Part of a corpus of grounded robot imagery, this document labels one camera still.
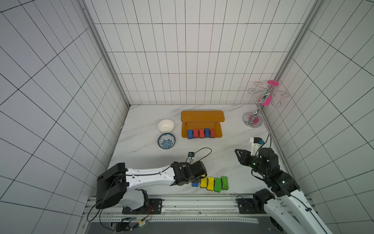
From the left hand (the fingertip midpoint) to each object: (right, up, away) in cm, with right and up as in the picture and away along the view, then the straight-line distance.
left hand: (191, 176), depth 79 cm
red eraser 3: (+15, +22, +21) cm, 34 cm away
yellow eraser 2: (+10, -5, -1) cm, 12 cm away
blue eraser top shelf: (+2, -5, +1) cm, 6 cm away
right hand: (+21, +15, -4) cm, 26 cm away
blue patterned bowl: (-17, +17, +19) cm, 30 cm away
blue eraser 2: (+11, +22, +21) cm, 32 cm away
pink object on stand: (+50, +43, +13) cm, 67 cm away
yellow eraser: (+7, -3, +1) cm, 8 cm away
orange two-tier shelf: (+7, +31, +13) cm, 35 cm away
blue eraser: (0, +21, +19) cm, 28 cm away
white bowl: (-18, +27, +24) cm, 40 cm away
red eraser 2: (+8, +22, +20) cm, 30 cm away
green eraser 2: (+18, -5, 0) cm, 19 cm away
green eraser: (+15, -4, -1) cm, 15 cm away
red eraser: (+3, +22, +19) cm, 29 cm away
